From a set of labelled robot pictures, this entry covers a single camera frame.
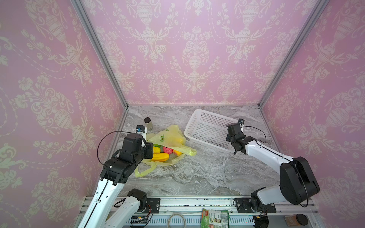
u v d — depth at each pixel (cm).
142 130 59
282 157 48
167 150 90
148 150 61
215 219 69
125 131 55
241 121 78
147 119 100
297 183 43
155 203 75
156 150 91
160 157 88
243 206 73
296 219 63
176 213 71
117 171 44
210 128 106
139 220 73
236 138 69
